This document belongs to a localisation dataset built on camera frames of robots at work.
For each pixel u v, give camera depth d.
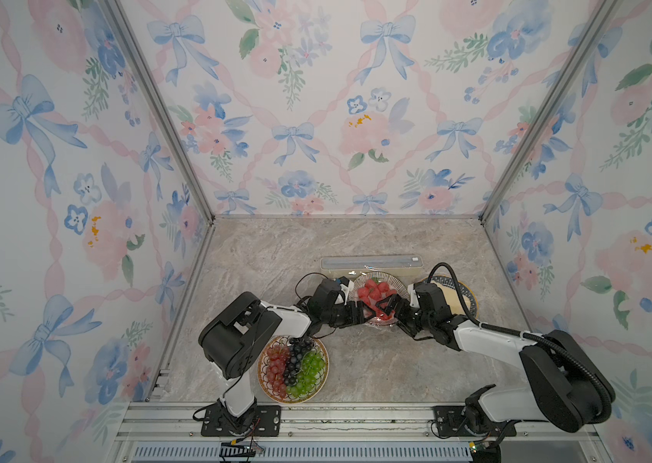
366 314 0.84
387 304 0.81
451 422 0.73
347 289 0.86
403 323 0.80
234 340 0.49
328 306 0.75
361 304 0.82
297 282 1.03
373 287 0.95
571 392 0.43
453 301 0.96
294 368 0.78
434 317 0.70
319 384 0.77
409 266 0.98
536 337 0.48
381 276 0.99
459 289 0.98
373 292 0.95
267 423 0.74
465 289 0.97
